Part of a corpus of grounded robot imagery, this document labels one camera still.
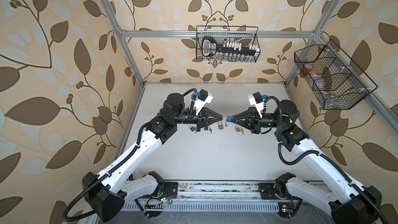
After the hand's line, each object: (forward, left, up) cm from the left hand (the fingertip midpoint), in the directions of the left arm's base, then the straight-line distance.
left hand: (222, 118), depth 58 cm
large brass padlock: (+17, -3, -36) cm, 40 cm away
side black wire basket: (+24, -56, -2) cm, 61 cm away
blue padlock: (+1, -3, -1) cm, 3 cm away
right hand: (0, -4, -2) cm, 5 cm away
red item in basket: (+39, -50, -6) cm, 64 cm away
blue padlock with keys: (+15, +15, -37) cm, 42 cm away
